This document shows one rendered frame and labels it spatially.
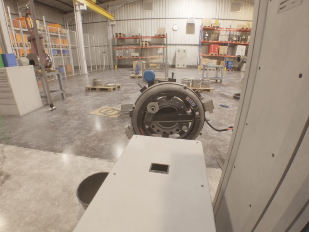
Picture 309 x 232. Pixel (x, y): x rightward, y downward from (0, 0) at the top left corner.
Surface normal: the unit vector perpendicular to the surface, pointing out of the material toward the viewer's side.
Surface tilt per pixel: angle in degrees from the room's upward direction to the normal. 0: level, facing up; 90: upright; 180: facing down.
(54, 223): 0
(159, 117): 90
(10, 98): 90
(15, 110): 90
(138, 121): 90
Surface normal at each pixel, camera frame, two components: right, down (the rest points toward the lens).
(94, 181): 0.65, 0.24
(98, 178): 0.39, 0.30
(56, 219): 0.00, -0.92
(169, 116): -0.02, 0.38
